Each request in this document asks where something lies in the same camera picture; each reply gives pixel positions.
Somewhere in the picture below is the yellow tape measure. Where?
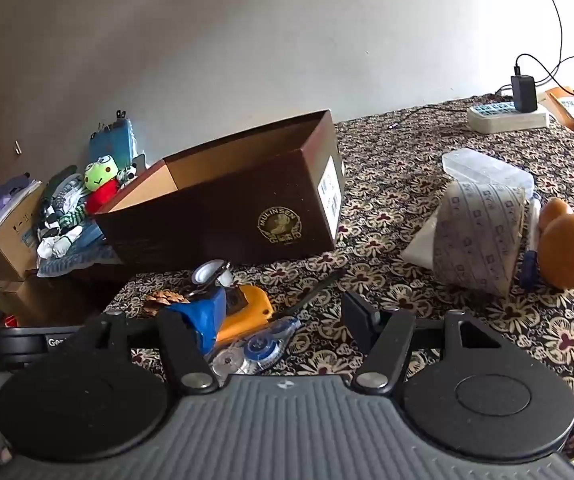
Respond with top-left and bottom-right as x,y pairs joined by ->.
217,285 -> 275,347

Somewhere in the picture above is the blue patterned cloth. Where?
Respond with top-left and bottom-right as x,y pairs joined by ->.
36,220 -> 122,278

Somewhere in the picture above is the white power strip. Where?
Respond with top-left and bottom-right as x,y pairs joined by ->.
467,101 -> 550,134

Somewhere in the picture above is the black power adapter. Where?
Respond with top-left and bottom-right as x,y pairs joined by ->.
511,65 -> 538,114

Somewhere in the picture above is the blue folder with clips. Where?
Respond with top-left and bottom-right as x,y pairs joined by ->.
88,110 -> 137,169

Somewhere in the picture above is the green frog plush toy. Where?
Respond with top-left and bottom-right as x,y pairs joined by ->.
58,155 -> 119,232

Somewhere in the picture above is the striped sock bundle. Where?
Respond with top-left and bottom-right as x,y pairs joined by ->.
34,165 -> 89,260

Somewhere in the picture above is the brown cardboard shoe box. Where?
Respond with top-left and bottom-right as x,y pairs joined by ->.
96,110 -> 345,272

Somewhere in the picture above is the clear plastic container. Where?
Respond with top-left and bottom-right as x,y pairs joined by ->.
442,148 -> 534,200

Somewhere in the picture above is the black pen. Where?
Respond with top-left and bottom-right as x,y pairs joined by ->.
270,269 -> 345,322

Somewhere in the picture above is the orange book at right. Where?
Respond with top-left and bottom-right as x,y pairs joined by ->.
538,87 -> 574,131

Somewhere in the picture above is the orange round fruit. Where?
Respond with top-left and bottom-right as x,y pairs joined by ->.
538,214 -> 574,289

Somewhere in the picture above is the cardboard box on left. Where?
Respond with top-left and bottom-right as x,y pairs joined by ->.
0,180 -> 45,282

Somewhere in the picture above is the patterned paper roll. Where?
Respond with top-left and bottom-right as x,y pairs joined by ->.
401,181 -> 527,297

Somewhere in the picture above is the correction tape dispenser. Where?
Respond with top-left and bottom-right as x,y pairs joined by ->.
208,316 -> 301,382

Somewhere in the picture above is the floral patterned tablecloth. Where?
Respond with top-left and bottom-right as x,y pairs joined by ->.
103,91 -> 574,461

